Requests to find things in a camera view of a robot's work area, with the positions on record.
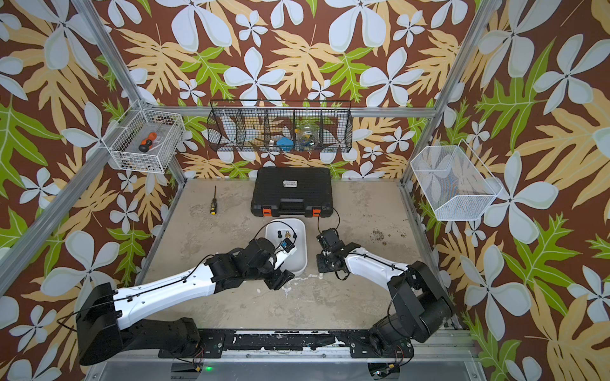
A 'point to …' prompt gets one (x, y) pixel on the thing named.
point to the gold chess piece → (287, 234)
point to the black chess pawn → (295, 236)
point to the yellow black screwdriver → (214, 204)
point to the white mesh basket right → (458, 186)
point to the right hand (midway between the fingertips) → (321, 262)
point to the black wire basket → (280, 126)
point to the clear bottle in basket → (306, 140)
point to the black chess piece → (279, 235)
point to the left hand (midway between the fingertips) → (290, 266)
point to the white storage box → (276, 229)
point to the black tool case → (302, 191)
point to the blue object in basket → (286, 144)
